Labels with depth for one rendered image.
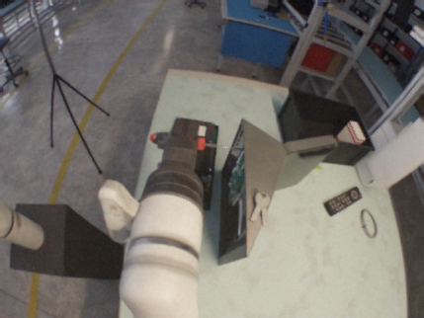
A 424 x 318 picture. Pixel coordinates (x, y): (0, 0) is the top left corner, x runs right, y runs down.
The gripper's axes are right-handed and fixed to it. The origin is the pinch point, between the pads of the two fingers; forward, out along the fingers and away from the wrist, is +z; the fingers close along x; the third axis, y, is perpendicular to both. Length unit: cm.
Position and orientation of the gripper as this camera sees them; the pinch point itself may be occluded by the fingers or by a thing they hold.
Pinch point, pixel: (170, 137)
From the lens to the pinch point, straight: 38.2
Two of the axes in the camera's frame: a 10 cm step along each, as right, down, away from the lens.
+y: 9.9, 1.3, 1.0
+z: -0.1, -5.7, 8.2
